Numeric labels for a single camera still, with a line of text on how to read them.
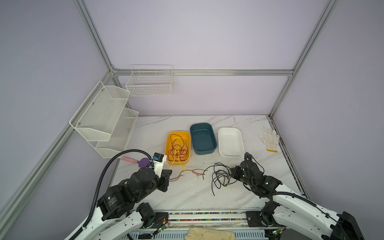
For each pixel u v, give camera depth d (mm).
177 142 1044
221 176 860
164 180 552
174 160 928
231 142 1048
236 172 717
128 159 954
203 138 1041
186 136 1041
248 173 605
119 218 451
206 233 700
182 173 811
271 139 1069
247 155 764
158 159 549
